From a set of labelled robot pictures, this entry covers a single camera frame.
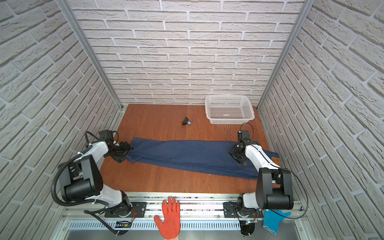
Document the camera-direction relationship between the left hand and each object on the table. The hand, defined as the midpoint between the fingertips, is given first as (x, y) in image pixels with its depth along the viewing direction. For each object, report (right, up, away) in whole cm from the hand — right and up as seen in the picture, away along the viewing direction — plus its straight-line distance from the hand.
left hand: (130, 149), depth 91 cm
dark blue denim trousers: (+51, -6, +3) cm, 51 cm away
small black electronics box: (+5, -34, -18) cm, 39 cm away
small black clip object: (+34, +17, +18) cm, 42 cm away
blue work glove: (+79, -31, -19) cm, 87 cm away
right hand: (+64, -3, -1) cm, 64 cm away
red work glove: (+29, -33, -22) cm, 49 cm away
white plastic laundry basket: (+68, +27, +27) cm, 78 cm away
